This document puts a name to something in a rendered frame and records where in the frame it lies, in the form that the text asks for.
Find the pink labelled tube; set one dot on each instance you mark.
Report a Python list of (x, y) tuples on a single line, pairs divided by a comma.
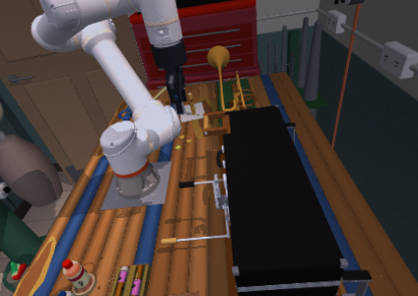
[(138, 283), (123, 276)]

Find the green rounded shape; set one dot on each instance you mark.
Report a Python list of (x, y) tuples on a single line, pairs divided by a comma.
[(16, 235)]

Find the white wall socket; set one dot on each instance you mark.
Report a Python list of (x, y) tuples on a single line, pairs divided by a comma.
[(397, 59), (336, 21)]

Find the silver rod tan grip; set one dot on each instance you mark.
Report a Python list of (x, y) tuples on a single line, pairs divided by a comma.
[(197, 238)]

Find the grey flat base sheet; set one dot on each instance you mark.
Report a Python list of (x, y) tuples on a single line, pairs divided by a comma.
[(108, 203)]

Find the thin yellow rod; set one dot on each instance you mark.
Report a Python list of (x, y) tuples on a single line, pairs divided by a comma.
[(160, 93)]

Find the brass curved tube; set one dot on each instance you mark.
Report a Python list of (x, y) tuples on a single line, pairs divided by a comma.
[(198, 132)]

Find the silver latch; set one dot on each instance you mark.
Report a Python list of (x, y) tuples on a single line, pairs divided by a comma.
[(218, 192)]

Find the brass piston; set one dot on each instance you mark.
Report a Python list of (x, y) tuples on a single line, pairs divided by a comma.
[(191, 105)]

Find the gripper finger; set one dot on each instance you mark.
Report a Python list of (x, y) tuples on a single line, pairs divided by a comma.
[(181, 90), (171, 87)]

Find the orange thin pole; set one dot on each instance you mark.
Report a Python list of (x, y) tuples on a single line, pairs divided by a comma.
[(345, 77)]

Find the red capped bottle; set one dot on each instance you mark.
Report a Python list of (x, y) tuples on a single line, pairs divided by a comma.
[(77, 276)]

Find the silver lever black grip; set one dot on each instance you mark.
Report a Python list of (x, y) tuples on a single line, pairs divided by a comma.
[(187, 184)]

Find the wooden stand green top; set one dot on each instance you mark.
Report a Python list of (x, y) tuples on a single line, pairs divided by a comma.
[(215, 131)]

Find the small white bottle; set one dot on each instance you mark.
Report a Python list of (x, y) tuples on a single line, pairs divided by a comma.
[(65, 293)]

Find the grey brown rounded shape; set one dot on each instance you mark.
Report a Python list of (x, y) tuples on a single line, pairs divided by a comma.
[(29, 169)]

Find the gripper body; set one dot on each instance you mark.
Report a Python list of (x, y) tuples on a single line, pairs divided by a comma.
[(169, 56)]

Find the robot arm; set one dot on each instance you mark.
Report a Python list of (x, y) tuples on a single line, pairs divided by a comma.
[(111, 64)]

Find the small white sheet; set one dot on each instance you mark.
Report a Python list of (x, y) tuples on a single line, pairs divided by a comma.
[(198, 112)]

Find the brown round coaster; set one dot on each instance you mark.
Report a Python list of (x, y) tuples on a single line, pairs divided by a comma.
[(92, 283)]

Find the wooden tray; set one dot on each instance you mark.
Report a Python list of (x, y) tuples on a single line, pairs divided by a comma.
[(130, 278)]

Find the black trumpet case lid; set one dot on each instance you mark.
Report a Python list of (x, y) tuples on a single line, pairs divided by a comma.
[(279, 179)]

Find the red tool chest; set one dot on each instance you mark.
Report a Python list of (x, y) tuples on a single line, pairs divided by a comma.
[(213, 21)]

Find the brown door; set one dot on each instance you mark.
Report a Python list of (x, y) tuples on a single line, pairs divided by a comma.
[(49, 113)]

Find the black lid stop bracket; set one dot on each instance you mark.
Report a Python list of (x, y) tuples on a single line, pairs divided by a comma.
[(290, 125)]

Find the grey wall conduit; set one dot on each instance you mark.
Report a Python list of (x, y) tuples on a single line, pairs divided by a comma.
[(364, 37)]

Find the red green small object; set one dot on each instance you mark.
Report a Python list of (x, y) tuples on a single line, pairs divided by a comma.
[(18, 271)]

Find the thin grey rod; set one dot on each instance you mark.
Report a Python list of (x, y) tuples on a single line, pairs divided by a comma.
[(284, 48)]

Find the grey tapered mandrel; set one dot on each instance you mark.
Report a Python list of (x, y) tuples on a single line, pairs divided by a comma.
[(303, 54), (313, 64)]

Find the brass trumpet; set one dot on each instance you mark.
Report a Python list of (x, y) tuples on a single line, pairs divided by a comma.
[(218, 56)]

